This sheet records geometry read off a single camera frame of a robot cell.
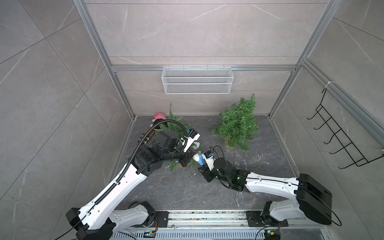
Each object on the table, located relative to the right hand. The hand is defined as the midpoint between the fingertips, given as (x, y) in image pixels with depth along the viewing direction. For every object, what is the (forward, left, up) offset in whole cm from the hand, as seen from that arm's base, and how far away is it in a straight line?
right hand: (202, 167), depth 80 cm
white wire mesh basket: (+55, +1, +19) cm, 58 cm away
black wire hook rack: (-8, -62, +22) cm, 66 cm away
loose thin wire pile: (+8, -32, -12) cm, 35 cm away
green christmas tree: (+19, -21, +14) cm, 32 cm away
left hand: (-1, +2, +20) cm, 20 cm away
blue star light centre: (-1, +1, +11) cm, 11 cm away
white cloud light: (-3, +3, +18) cm, 19 cm away
